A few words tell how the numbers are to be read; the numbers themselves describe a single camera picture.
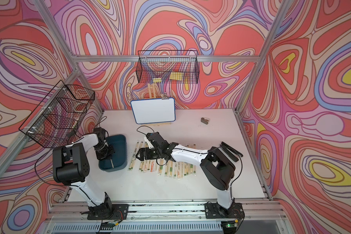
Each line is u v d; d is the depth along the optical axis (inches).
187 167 34.8
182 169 34.8
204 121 43.7
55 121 29.3
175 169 34.8
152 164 35.7
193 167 35.0
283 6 27.3
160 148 26.1
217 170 18.6
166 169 34.6
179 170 34.7
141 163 35.7
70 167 19.4
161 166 34.8
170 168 34.8
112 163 35.5
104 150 31.4
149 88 35.8
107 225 27.7
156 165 34.8
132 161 35.9
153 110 38.8
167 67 33.3
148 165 35.5
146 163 35.7
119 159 35.9
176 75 35.6
